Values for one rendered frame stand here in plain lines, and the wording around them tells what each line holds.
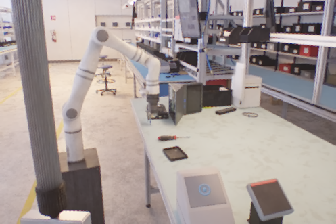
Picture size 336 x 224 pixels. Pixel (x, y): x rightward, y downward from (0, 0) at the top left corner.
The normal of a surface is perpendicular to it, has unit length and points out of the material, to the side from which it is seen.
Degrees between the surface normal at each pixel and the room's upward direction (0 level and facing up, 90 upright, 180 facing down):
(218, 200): 30
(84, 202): 90
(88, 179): 90
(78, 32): 90
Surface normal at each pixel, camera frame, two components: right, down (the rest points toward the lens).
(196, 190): 0.09, -0.71
